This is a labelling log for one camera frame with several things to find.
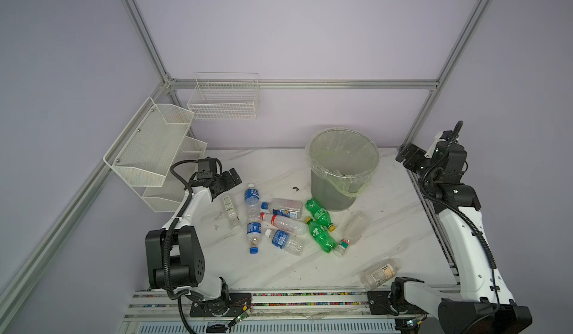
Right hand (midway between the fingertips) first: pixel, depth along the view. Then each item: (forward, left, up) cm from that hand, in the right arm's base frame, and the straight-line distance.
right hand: (407, 150), depth 71 cm
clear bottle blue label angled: (-16, +40, -35) cm, 55 cm away
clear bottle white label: (-6, +63, -33) cm, 72 cm away
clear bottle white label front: (-30, +10, -30) cm, 44 cm away
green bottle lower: (-16, +27, -29) cm, 43 cm away
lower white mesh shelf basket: (-9, +79, -10) cm, 80 cm away
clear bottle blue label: (+1, +56, -33) cm, 65 cm away
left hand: (+4, +64, -22) cm, 68 cm away
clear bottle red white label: (-12, +38, -30) cm, 50 cm away
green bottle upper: (-7, +26, -30) cm, 40 cm away
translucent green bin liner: (+15, +13, -19) cm, 27 cm away
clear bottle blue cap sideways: (-2, +40, -33) cm, 52 cm away
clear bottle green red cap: (-13, +14, -33) cm, 38 cm away
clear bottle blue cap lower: (-13, +54, -30) cm, 63 cm away
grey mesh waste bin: (-5, +23, -20) cm, 31 cm away
